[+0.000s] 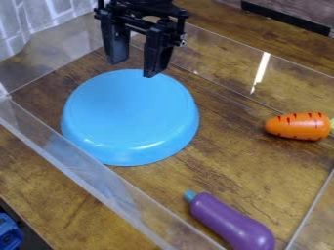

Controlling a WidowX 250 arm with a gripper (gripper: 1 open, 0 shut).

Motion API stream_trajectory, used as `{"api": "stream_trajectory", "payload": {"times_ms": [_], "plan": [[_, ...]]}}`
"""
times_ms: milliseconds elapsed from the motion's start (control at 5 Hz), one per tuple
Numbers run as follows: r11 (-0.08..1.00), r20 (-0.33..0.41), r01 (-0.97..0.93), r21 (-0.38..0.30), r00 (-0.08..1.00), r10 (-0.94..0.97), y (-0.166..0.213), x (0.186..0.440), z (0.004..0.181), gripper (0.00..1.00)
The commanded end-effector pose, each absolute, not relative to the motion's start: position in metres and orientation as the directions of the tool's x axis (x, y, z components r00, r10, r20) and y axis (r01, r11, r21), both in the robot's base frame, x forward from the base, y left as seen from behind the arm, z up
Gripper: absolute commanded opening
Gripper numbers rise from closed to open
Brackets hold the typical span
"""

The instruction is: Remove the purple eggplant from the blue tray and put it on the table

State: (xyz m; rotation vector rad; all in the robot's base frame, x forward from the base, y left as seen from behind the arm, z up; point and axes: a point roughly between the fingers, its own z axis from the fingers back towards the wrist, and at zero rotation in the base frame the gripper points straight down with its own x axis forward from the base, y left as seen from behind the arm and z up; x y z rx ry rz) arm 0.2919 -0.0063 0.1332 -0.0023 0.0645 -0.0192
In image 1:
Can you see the clear acrylic enclosure wall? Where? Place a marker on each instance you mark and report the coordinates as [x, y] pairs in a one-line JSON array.
[[86, 206]]

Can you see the orange toy carrot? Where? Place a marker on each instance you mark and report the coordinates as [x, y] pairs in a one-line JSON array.
[[309, 126]]

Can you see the white grid curtain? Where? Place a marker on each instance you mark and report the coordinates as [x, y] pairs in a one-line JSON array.
[[25, 17]]

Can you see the blue object at corner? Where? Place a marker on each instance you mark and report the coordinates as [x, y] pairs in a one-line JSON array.
[[11, 234]]

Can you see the purple toy eggplant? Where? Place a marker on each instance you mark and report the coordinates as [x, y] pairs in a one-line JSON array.
[[245, 233]]

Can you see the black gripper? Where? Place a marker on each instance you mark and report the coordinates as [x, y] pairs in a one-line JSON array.
[[141, 16]]

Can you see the blue upside-down tray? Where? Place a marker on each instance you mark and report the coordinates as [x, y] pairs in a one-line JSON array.
[[130, 120]]

